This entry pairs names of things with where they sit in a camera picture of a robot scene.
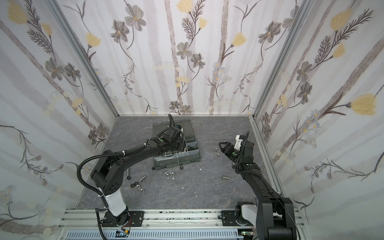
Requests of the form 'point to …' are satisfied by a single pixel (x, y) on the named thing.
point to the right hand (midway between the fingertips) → (219, 142)
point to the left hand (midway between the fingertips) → (182, 141)
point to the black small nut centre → (181, 168)
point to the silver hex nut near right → (218, 155)
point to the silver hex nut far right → (215, 149)
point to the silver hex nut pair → (172, 174)
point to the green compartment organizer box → (191, 153)
